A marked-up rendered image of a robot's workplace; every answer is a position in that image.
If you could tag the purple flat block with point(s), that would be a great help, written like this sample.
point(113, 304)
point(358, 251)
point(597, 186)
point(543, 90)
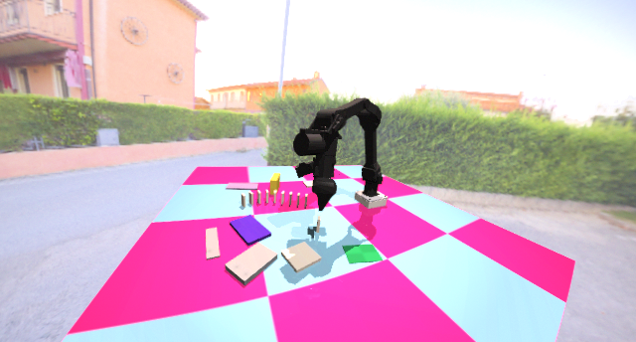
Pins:
point(250, 230)

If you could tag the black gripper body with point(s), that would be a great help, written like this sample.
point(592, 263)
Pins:
point(322, 183)

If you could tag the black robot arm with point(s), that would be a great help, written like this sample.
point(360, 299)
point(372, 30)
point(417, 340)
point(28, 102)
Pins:
point(321, 137)

